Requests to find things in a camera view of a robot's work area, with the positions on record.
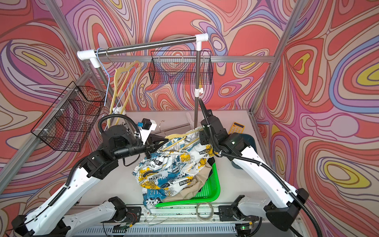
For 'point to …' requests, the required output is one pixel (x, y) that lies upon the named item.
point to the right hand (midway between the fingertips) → (207, 134)
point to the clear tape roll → (211, 215)
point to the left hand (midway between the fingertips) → (168, 140)
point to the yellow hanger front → (185, 135)
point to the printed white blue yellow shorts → (169, 171)
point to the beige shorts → (191, 189)
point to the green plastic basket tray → (210, 189)
